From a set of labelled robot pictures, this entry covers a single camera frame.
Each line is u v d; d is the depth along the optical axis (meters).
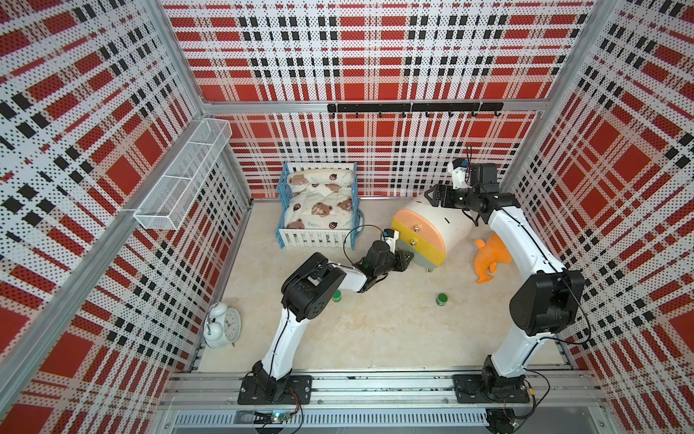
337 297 0.90
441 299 0.89
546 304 0.47
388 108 0.88
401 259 0.86
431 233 0.81
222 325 0.75
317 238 1.01
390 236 0.90
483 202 0.62
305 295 0.56
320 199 1.11
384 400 0.73
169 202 0.93
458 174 0.77
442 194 0.76
